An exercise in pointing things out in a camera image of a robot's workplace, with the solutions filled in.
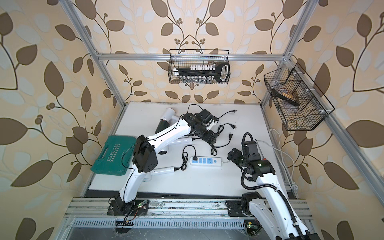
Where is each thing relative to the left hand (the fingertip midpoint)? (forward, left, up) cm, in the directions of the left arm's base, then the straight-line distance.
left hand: (209, 135), depth 87 cm
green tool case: (-10, +55, -9) cm, 56 cm away
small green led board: (-34, +34, -11) cm, 49 cm away
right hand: (-13, -13, -2) cm, 18 cm away
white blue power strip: (-11, +1, -12) cm, 16 cm away
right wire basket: (+5, -45, +19) cm, 49 cm away
